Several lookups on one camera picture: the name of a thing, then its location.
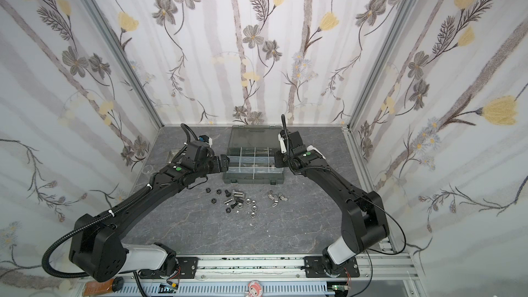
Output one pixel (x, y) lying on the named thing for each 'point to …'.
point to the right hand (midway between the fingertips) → (280, 154)
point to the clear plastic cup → (148, 170)
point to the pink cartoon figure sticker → (254, 289)
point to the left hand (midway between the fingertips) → (223, 159)
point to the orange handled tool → (94, 287)
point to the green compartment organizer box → (251, 150)
